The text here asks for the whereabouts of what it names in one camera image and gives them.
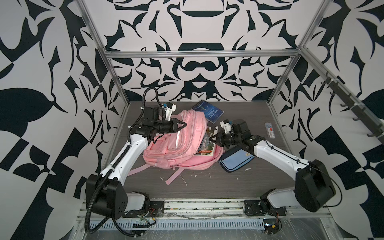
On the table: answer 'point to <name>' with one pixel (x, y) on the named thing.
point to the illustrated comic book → (206, 147)
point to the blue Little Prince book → (212, 113)
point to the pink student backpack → (176, 151)
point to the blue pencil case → (234, 158)
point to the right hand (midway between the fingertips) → (210, 138)
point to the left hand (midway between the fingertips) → (187, 122)
